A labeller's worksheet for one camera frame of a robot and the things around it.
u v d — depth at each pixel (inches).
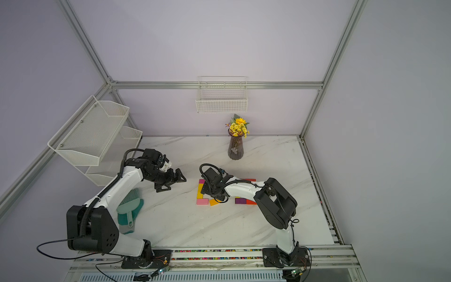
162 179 28.6
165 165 30.4
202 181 38.6
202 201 35.6
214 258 29.5
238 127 35.6
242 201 35.5
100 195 18.1
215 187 28.1
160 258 28.8
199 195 36.5
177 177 29.7
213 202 35.5
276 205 19.1
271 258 28.9
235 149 40.0
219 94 37.8
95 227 16.5
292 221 20.4
